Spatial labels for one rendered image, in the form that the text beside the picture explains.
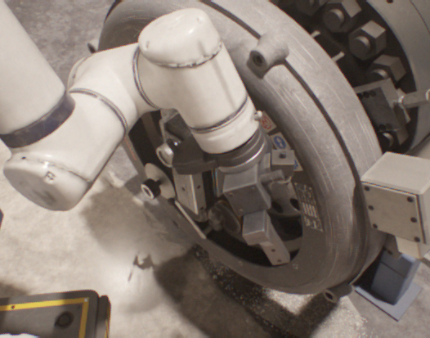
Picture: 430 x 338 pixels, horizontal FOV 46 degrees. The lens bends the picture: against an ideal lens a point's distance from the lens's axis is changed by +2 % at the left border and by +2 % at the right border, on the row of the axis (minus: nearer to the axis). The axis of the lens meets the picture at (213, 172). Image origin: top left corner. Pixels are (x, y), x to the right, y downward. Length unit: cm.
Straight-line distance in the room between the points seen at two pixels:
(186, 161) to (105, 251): 108
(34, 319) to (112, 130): 76
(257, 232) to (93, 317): 68
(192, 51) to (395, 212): 42
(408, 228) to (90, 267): 112
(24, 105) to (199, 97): 19
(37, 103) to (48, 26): 227
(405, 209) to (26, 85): 55
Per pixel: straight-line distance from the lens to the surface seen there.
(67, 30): 274
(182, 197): 120
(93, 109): 60
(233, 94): 60
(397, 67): 110
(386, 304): 162
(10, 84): 53
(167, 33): 58
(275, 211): 123
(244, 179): 65
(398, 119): 85
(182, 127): 91
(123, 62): 63
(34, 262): 178
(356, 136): 82
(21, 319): 130
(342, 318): 158
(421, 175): 81
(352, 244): 92
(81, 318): 125
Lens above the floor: 140
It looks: 48 degrees down
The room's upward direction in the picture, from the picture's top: 4 degrees counter-clockwise
